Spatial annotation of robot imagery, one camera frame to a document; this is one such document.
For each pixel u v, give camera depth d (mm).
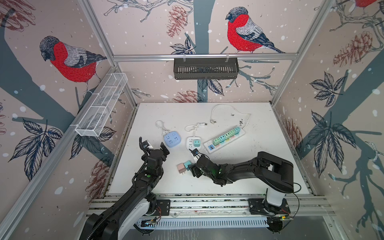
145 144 719
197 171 761
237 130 959
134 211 554
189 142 951
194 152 755
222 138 925
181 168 854
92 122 715
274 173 466
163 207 731
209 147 927
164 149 778
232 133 951
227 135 939
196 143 899
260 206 731
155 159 629
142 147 698
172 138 978
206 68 1031
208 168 653
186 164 873
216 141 913
